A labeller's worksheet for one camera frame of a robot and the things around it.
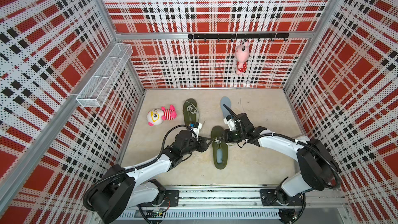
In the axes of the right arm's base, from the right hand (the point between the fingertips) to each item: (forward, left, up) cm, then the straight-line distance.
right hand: (221, 138), depth 84 cm
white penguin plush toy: (+16, +41, -1) cm, 44 cm away
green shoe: (-4, +1, -3) cm, 5 cm away
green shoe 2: (+22, +20, -4) cm, 29 cm away
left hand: (-1, +5, +2) cm, 6 cm away
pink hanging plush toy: (+42, -13, +26) cm, 51 cm away
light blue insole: (+36, -7, -12) cm, 39 cm away
